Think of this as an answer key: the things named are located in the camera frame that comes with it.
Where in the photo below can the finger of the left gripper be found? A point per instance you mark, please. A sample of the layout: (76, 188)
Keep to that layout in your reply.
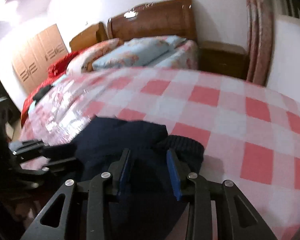
(54, 169)
(36, 148)

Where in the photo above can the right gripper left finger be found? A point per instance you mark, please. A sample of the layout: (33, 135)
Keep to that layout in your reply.
(82, 210)

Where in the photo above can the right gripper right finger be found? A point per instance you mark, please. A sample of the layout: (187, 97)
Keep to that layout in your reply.
(236, 217)

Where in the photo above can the red grey striped sweater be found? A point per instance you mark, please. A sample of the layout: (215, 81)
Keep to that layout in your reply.
(147, 207)

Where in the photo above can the dark cloth on bed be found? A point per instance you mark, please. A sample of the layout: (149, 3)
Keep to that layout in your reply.
(42, 92)

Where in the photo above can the wooden wardrobe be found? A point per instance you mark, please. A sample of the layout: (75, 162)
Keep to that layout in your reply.
(39, 52)

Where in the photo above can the pink checked bed cover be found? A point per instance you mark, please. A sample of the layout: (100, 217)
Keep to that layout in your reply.
(251, 134)

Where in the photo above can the red blanket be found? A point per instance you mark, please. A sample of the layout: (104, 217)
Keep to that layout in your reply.
(54, 71)

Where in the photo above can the orange floral pillow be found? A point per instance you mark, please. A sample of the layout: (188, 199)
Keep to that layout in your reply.
(82, 63)

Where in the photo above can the light blue floral pillow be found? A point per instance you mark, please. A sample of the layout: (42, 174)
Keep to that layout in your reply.
(146, 51)

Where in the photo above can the small wooden headboard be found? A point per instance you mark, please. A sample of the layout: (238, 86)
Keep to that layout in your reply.
(92, 35)

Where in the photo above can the floral bed sheet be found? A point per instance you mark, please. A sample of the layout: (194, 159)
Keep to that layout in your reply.
(184, 56)

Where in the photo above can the wooden nightstand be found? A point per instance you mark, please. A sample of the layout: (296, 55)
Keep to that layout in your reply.
(223, 58)

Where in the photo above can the large wooden headboard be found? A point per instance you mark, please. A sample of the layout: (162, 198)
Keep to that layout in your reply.
(170, 17)

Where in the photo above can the pink floral curtain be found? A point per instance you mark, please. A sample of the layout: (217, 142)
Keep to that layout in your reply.
(260, 14)

